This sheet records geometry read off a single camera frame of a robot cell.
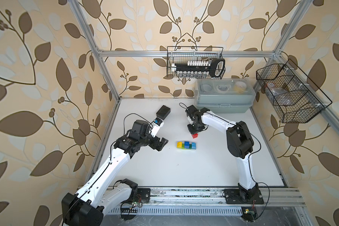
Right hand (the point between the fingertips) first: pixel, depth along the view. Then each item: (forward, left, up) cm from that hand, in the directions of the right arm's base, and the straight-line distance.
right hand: (194, 131), depth 98 cm
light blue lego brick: (-12, +2, +1) cm, 12 cm away
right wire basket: (-2, -51, +31) cm, 60 cm away
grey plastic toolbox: (+20, -23, +15) cm, 34 cm away
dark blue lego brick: (-11, +6, +2) cm, 13 cm away
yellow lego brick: (-11, +11, +2) cm, 16 cm away
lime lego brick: (-12, +8, +2) cm, 14 cm away
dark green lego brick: (-12, +4, +2) cm, 13 cm away
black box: (+18, +22, 0) cm, 28 cm away
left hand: (-13, +21, +17) cm, 30 cm away
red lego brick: (-3, 0, 0) cm, 3 cm away
